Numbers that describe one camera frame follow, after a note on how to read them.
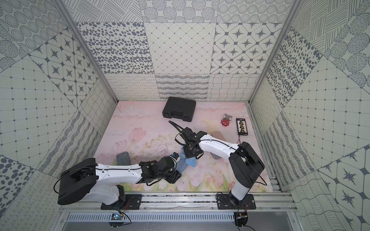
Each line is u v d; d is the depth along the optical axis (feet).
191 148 2.08
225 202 2.42
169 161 2.25
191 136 2.25
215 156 2.89
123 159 2.87
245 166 1.47
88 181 1.40
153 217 2.30
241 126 3.41
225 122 3.42
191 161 2.70
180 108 3.67
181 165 2.71
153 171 2.08
